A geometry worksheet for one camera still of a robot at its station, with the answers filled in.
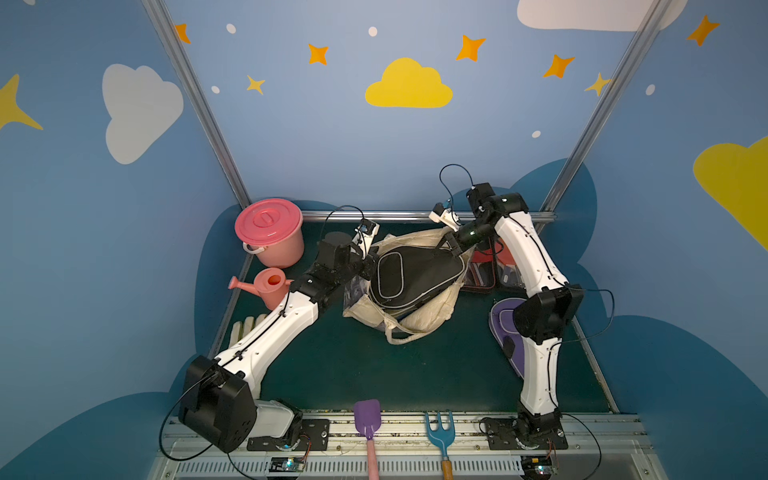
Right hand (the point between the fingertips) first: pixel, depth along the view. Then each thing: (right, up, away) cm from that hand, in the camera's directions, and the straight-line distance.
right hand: (442, 249), depth 84 cm
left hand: (-17, +1, -6) cm, 18 cm away
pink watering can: (-52, -11, +7) cm, 53 cm away
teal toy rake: (-2, -47, -11) cm, 49 cm away
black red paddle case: (+20, -6, +24) cm, 31 cm away
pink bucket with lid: (-53, +7, +12) cm, 55 cm away
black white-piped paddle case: (-11, -8, 0) cm, 14 cm away
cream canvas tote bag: (-4, -17, -6) cm, 18 cm away
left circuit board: (-40, -52, -13) cm, 67 cm away
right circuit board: (+21, -54, -12) cm, 59 cm away
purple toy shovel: (-21, -44, -7) cm, 49 cm away
